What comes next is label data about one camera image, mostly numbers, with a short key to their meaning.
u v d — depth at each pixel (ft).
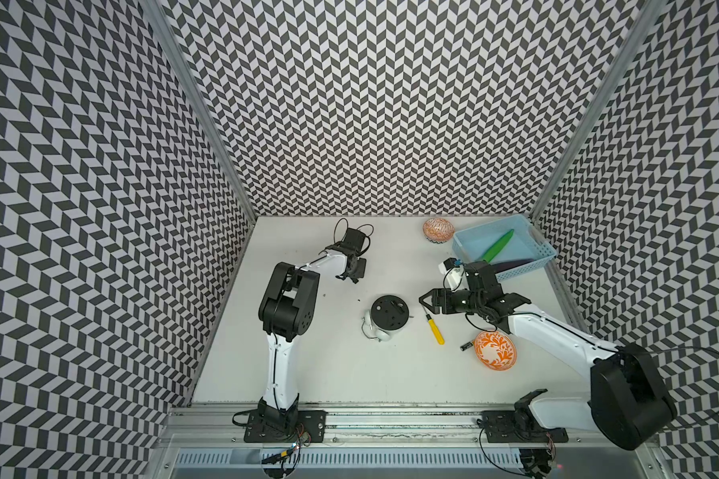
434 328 2.97
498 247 3.45
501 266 3.16
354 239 2.77
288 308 1.81
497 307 2.03
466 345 2.79
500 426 2.38
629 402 1.35
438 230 3.67
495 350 2.77
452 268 2.50
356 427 2.44
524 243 3.57
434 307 2.48
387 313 2.89
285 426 2.08
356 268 2.98
